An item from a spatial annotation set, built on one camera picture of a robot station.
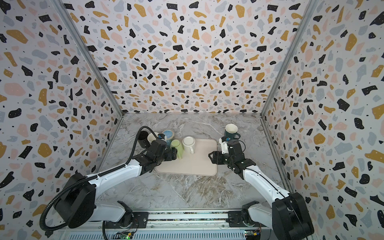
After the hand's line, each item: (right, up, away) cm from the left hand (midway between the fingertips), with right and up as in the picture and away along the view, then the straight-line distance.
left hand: (173, 150), depth 87 cm
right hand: (+24, -2, -2) cm, 24 cm away
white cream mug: (+8, +4, +8) cm, 12 cm away
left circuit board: (-20, -37, -17) cm, 46 cm away
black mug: (-21, +5, +9) cm, 23 cm away
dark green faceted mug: (+36, +11, +11) cm, 39 cm away
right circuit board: (+41, -38, -16) cm, 58 cm away
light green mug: (0, +3, +6) cm, 7 cm away
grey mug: (-17, +7, +9) cm, 20 cm away
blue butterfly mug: (-4, +9, +7) cm, 12 cm away
